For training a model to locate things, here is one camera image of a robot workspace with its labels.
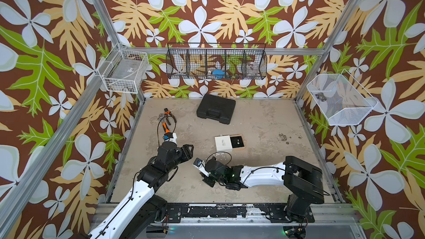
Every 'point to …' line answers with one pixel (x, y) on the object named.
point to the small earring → (238, 142)
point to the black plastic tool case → (217, 107)
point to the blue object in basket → (218, 73)
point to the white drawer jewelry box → (228, 143)
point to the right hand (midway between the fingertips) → (200, 170)
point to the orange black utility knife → (165, 128)
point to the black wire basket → (216, 61)
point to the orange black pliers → (166, 113)
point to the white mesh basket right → (340, 98)
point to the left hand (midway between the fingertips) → (190, 146)
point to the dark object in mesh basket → (321, 96)
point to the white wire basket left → (124, 70)
